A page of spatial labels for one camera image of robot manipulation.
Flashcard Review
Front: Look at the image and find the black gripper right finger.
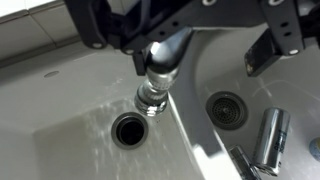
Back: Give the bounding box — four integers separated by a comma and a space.
243, 0, 307, 78

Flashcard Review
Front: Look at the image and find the open dark drain hole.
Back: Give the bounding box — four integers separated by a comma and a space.
110, 111, 150, 150

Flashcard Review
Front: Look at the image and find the metal strainer drain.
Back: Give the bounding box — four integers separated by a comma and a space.
205, 90, 250, 131

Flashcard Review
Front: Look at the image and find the white double basin sink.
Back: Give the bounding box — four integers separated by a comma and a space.
0, 28, 320, 180

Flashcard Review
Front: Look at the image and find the chrome tap faucet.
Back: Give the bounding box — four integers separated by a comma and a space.
133, 26, 195, 118

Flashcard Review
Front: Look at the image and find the silver can with print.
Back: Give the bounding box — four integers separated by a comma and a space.
251, 106, 292, 178

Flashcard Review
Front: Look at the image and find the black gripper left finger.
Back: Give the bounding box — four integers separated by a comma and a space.
63, 0, 148, 77

